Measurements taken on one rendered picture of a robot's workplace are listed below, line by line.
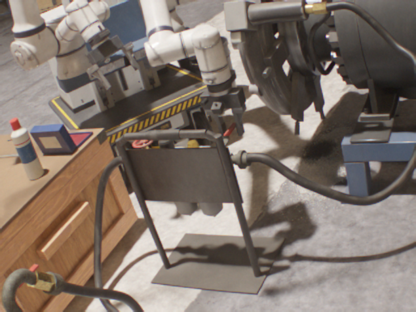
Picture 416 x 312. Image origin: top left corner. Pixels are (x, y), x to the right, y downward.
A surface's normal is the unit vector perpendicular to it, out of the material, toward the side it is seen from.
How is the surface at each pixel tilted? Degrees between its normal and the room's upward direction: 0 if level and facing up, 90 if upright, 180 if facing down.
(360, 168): 90
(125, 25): 90
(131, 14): 90
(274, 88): 108
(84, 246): 90
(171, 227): 0
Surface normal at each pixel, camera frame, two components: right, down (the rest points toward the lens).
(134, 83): 0.46, 0.29
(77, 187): 0.88, -0.02
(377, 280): -0.26, -0.86
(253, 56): -0.41, 0.49
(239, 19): -0.46, 0.15
